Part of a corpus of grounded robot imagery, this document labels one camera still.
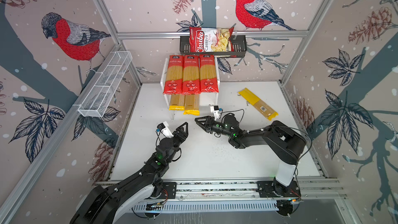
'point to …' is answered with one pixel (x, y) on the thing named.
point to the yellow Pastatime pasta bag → (177, 102)
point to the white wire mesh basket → (97, 99)
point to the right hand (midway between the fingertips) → (193, 126)
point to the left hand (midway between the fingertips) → (186, 125)
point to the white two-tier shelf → (205, 100)
